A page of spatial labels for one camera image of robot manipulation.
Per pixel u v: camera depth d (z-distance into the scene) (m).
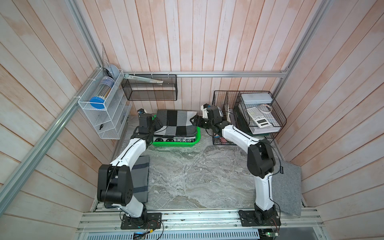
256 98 0.99
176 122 1.06
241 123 1.04
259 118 0.90
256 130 0.88
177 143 0.98
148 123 0.67
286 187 0.80
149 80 0.90
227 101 1.11
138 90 1.07
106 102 0.72
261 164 0.54
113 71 0.86
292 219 0.74
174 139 0.99
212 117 0.75
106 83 0.77
